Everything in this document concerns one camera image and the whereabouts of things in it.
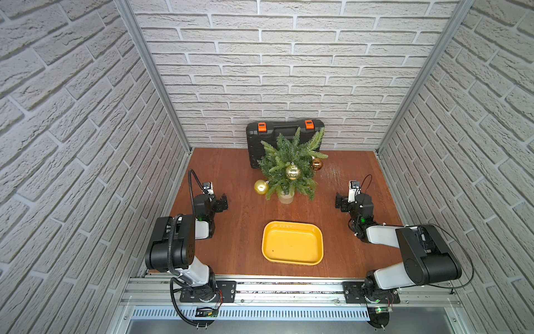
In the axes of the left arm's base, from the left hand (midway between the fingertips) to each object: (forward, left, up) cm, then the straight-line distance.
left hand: (215, 191), depth 95 cm
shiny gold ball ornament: (-8, -33, +25) cm, 43 cm away
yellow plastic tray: (-23, -35, -3) cm, 42 cm away
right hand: (-2, -63, +3) cm, 63 cm away
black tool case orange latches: (+17, -42, +22) cm, 51 cm away
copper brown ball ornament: (-6, -42, +27) cm, 50 cm away
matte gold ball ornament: (-10, -22, +18) cm, 30 cm away
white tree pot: (-2, -34, -3) cm, 34 cm away
